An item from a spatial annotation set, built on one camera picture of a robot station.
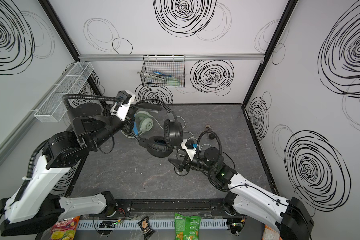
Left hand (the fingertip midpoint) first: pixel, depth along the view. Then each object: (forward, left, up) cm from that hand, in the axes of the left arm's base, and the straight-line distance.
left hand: (136, 106), depth 53 cm
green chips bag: (-33, -20, -43) cm, 58 cm away
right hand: (-7, -12, -23) cm, 27 cm away
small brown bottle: (+24, -34, -45) cm, 61 cm away
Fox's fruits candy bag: (-35, +34, -43) cm, 65 cm away
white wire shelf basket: (+10, +47, -14) cm, 50 cm away
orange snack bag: (-33, -57, -44) cm, 79 cm away
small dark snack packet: (-32, 0, -45) cm, 56 cm away
